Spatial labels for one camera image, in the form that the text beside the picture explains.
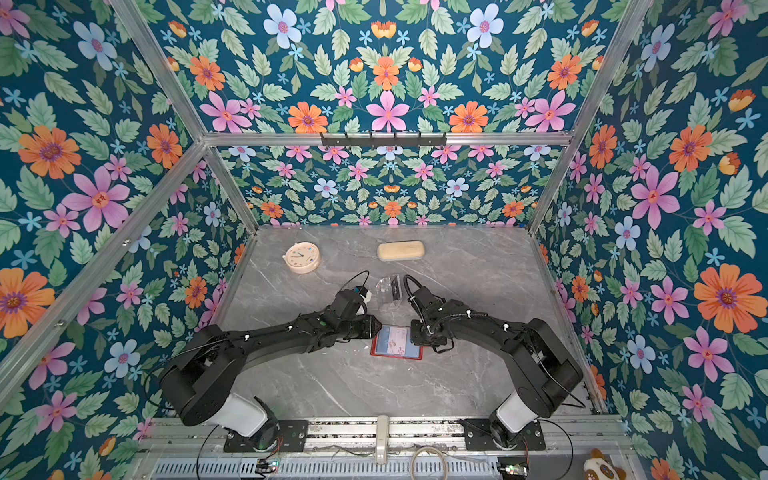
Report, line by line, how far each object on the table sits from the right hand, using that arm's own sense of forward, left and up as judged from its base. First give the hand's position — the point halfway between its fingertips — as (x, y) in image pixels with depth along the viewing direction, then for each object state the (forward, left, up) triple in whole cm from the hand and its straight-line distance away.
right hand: (415, 337), depth 88 cm
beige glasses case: (+33, +4, +2) cm, 33 cm away
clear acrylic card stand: (+16, +9, +1) cm, 18 cm away
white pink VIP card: (0, +5, -1) cm, 6 cm away
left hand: (+2, +9, +6) cm, 11 cm away
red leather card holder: (-2, +11, -1) cm, 11 cm away
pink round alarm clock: (+31, +41, +1) cm, 51 cm away
